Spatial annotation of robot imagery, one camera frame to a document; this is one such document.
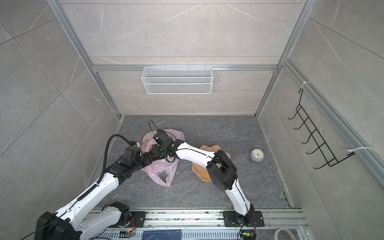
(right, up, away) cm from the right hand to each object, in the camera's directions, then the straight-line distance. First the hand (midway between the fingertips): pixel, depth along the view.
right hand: (154, 150), depth 87 cm
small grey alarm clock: (+64, -4, +6) cm, 64 cm away
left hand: (-2, -1, -4) cm, 4 cm away
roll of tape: (+65, -36, -17) cm, 76 cm away
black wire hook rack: (+79, 0, -29) cm, 84 cm away
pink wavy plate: (+28, -13, +1) cm, 31 cm away
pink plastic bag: (+6, -11, -4) cm, 13 cm away
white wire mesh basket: (+12, +46, +14) cm, 50 cm away
